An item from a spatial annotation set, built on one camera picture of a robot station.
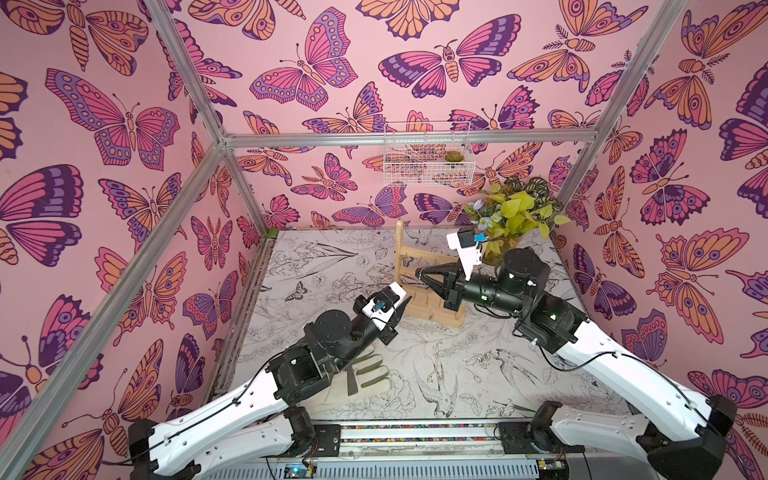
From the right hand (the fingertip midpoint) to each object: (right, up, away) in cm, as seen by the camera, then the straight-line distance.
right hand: (421, 269), depth 59 cm
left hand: (-3, -4, +2) cm, 6 cm away
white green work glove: (-13, -30, +25) cm, 41 cm away
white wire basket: (+8, +35, +47) cm, 59 cm away
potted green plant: (+30, +16, +35) cm, 49 cm away
